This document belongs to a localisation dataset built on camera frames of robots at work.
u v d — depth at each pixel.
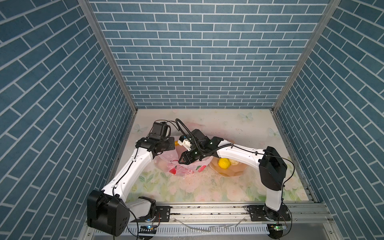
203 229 0.71
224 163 0.85
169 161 0.79
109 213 0.39
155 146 0.55
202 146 0.65
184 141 0.75
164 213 0.73
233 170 0.87
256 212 0.74
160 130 0.61
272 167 0.48
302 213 0.76
